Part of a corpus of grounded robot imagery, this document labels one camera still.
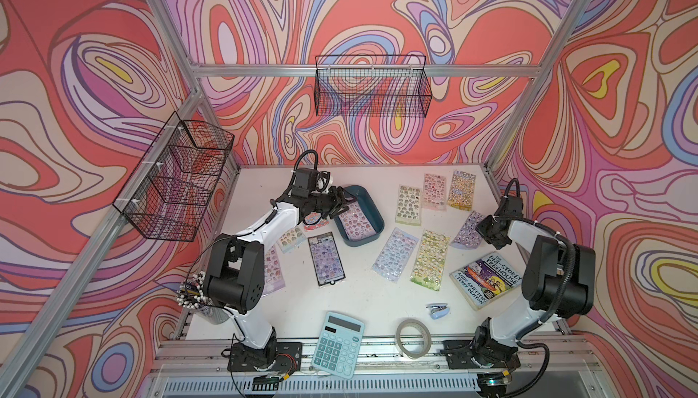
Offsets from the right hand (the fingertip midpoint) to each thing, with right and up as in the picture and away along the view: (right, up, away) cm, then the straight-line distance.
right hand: (484, 237), depth 95 cm
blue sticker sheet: (-32, -6, -2) cm, 33 cm away
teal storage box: (-41, +13, +11) cm, 45 cm away
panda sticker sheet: (-1, +16, +16) cm, 23 cm away
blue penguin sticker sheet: (-5, 0, +1) cm, 5 cm away
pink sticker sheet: (-13, +16, +16) cm, 26 cm away
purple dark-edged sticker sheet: (-56, -7, -2) cm, 57 cm away
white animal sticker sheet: (-24, +11, +12) cm, 29 cm away
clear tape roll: (-27, -24, -20) cm, 41 cm away
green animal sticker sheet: (-20, -7, -4) cm, 22 cm away
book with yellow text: (-4, -12, -10) cm, 16 cm away
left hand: (-46, +12, -10) cm, 48 cm away
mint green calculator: (-51, -27, -22) cm, 61 cm away
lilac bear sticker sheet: (-73, -13, -7) cm, 74 cm away
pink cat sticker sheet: (-46, +4, +6) cm, 46 cm away
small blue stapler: (-21, -20, -15) cm, 33 cm away
